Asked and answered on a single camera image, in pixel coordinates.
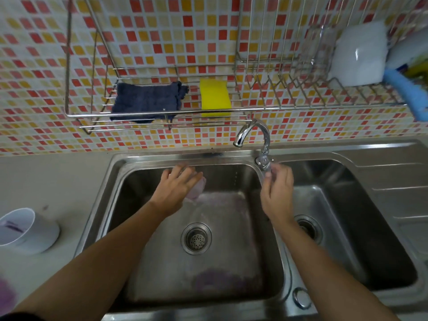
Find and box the person's right hand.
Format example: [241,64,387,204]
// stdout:
[260,162,297,228]

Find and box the person's left hand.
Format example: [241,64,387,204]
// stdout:
[149,163,204,218]

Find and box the clear cup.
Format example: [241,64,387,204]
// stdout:
[184,170,207,202]

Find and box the chrome faucet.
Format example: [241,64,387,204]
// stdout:
[233,119,274,172]

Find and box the white plastic cup housing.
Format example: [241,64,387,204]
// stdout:
[0,207,61,255]

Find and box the person's right forearm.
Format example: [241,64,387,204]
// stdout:
[272,220,400,321]

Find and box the person's left forearm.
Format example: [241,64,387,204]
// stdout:
[13,200,184,321]

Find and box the metal sink drain strainer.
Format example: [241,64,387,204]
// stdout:
[293,214,323,244]
[181,222,213,255]

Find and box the dark blue cloth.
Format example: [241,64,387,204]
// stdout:
[109,81,190,124]

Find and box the round metal sink cap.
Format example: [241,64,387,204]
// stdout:
[292,287,313,310]

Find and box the stainless steel double sink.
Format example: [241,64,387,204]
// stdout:
[74,138,428,321]

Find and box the clear drinking glass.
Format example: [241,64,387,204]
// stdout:
[294,25,337,81]

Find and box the white mug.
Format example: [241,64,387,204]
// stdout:
[329,20,388,87]

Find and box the purple stain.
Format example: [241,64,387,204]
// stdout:
[0,277,19,317]

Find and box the black sleeve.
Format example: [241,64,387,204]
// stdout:
[0,312,44,321]

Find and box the white detergent bottle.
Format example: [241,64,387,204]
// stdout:
[386,28,428,70]

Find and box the metal wire dish rack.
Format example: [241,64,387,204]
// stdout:
[64,0,428,135]

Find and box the blue handled brush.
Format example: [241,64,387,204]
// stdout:
[383,65,428,123]

